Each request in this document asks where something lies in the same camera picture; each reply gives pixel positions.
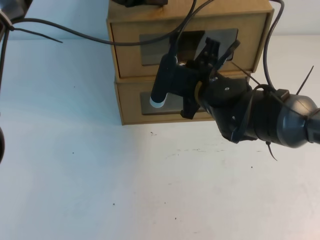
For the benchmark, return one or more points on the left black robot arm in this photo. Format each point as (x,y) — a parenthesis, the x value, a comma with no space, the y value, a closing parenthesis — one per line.
(8,26)

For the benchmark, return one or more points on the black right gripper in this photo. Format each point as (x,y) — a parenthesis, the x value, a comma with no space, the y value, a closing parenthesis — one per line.
(201,86)

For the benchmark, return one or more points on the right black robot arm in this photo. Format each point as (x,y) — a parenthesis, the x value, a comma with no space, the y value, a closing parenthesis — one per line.
(243,112)

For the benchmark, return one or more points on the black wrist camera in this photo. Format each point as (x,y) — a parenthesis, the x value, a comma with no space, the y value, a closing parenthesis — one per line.
(172,78)

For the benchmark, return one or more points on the brown cardboard shoebox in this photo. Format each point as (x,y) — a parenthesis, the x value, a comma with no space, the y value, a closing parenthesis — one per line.
(224,21)
(128,93)

